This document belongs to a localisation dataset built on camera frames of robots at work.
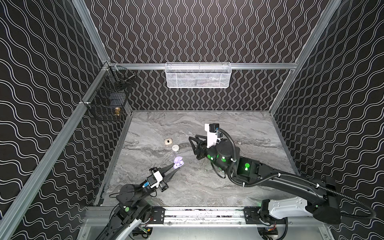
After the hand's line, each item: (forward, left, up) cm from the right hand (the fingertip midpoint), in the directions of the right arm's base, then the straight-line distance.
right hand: (191, 138), depth 65 cm
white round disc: (+14, +12, -30) cm, 36 cm away
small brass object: (+22, +43, -4) cm, 48 cm away
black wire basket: (+33, +54, -6) cm, 64 cm away
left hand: (-12, +5, -2) cm, 13 cm away
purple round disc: (-10, +5, -2) cm, 12 cm away
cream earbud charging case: (+19, +18, -30) cm, 40 cm away
